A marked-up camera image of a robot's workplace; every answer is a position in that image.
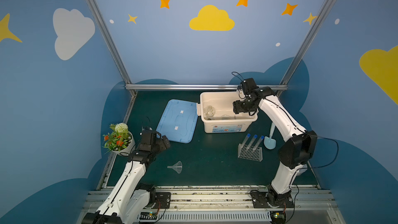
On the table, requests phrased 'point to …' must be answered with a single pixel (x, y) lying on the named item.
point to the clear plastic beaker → (302, 170)
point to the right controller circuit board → (278, 217)
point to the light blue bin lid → (179, 122)
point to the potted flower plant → (119, 140)
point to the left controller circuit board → (148, 215)
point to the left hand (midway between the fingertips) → (160, 141)
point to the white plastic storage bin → (216, 110)
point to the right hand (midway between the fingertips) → (241, 107)
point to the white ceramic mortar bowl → (225, 117)
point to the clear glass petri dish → (209, 112)
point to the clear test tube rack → (250, 153)
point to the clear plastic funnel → (178, 166)
